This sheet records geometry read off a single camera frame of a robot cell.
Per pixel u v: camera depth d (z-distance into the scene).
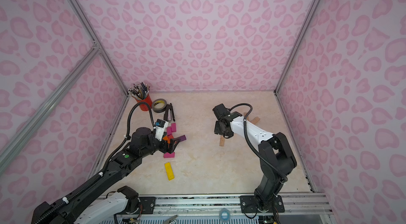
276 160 0.46
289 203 0.75
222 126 0.65
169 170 0.84
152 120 0.68
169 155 0.88
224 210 0.73
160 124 0.68
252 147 0.46
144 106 1.08
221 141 0.95
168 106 1.10
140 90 1.00
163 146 0.69
